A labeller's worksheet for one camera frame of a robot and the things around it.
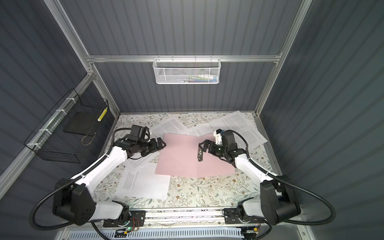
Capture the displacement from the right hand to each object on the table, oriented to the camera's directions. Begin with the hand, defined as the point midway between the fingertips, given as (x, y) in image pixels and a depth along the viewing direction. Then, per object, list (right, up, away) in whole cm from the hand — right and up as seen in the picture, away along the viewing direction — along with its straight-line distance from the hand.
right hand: (206, 148), depth 85 cm
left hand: (-27, +1, -1) cm, 27 cm away
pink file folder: (-17, -8, +8) cm, 20 cm away
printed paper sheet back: (-24, +13, +27) cm, 38 cm away
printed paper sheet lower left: (-37, -20, +2) cm, 43 cm away
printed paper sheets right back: (+25, +17, +30) cm, 43 cm away
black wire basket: (-71, +10, -12) cm, 72 cm away
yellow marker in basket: (-58, +17, -5) cm, 61 cm away
